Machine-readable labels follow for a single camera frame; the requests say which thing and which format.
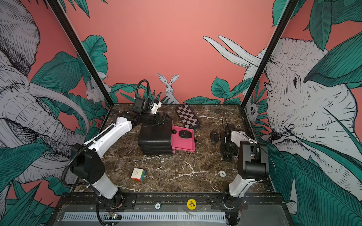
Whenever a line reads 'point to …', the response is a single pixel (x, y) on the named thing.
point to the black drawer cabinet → (156, 139)
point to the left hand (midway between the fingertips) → (168, 118)
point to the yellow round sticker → (192, 204)
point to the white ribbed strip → (147, 216)
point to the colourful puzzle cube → (138, 174)
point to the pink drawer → (183, 139)
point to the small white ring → (222, 173)
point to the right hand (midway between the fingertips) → (227, 151)
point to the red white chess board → (187, 117)
